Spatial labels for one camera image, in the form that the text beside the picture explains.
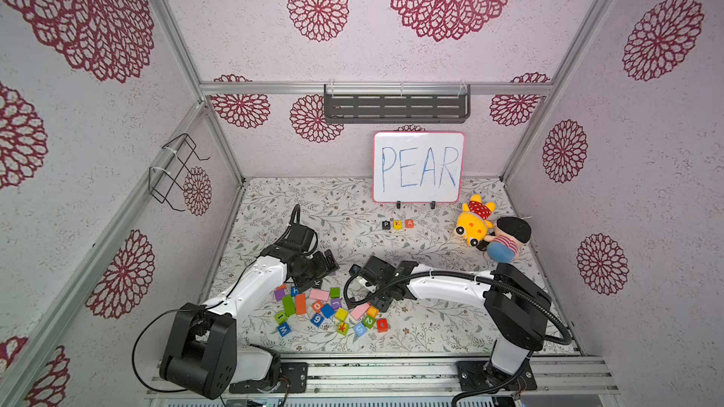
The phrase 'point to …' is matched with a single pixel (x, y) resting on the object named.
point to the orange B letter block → (372, 311)
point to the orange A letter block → (409, 223)
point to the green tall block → (288, 305)
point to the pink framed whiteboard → (418, 167)
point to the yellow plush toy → (473, 221)
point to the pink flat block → (320, 294)
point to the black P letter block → (386, 224)
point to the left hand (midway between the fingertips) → (329, 274)
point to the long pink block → (358, 311)
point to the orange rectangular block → (301, 306)
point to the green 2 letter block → (369, 321)
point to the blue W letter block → (284, 329)
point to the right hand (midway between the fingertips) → (373, 291)
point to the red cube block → (382, 325)
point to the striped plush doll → (503, 246)
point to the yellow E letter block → (398, 224)
